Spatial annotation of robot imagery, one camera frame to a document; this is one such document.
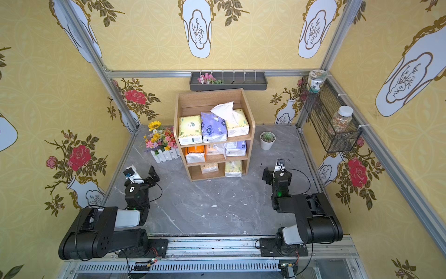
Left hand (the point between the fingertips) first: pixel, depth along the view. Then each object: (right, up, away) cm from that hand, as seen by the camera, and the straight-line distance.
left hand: (137, 171), depth 87 cm
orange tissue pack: (+31, +11, -8) cm, 34 cm away
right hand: (+73, 0, +6) cm, 74 cm away
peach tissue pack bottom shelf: (+36, +1, +6) cm, 36 cm away
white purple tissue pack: (+49, +11, -5) cm, 51 cm away
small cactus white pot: (+69, +16, +16) cm, 73 cm away
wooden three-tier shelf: (+29, +33, -2) cm, 44 cm away
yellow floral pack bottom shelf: (+48, +1, +4) cm, 49 cm away
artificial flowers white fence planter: (+10, +14, +6) cm, 18 cm away
